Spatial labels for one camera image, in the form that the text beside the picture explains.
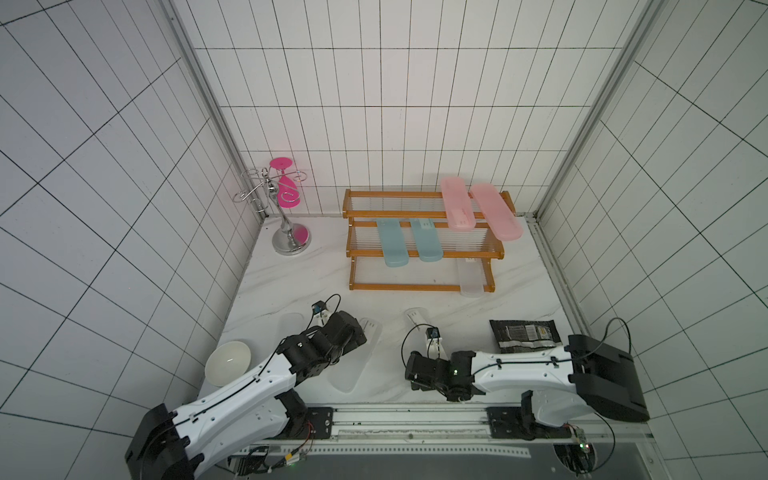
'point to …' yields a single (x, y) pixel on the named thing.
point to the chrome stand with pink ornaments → (292, 238)
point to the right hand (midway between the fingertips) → (418, 379)
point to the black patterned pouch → (526, 334)
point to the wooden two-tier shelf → (367, 269)
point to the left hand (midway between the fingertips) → (345, 341)
